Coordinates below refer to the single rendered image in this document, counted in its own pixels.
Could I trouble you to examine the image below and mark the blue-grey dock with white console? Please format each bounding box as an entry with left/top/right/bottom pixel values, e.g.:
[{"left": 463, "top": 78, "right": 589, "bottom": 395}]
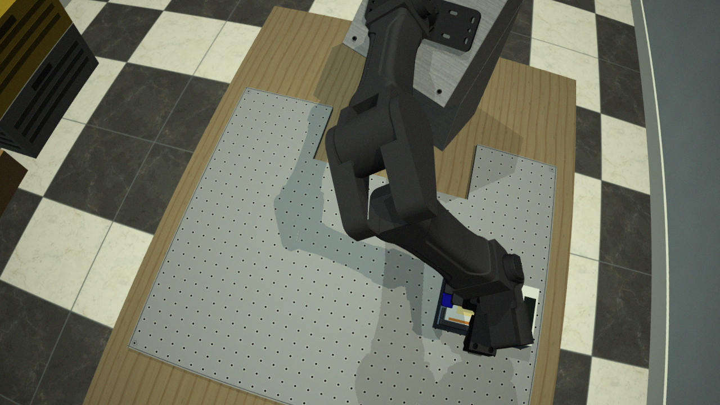
[{"left": 433, "top": 279, "right": 539, "bottom": 349}]

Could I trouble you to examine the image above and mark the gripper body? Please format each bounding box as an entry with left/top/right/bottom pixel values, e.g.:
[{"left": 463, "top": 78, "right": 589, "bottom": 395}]
[{"left": 444, "top": 283, "right": 463, "bottom": 306}]

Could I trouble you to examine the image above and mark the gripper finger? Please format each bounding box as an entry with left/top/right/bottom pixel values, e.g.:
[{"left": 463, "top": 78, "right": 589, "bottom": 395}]
[{"left": 441, "top": 291, "right": 453, "bottom": 308}]

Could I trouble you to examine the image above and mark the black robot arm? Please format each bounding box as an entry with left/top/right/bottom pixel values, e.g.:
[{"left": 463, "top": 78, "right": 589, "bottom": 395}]
[{"left": 325, "top": 0, "right": 534, "bottom": 357}]

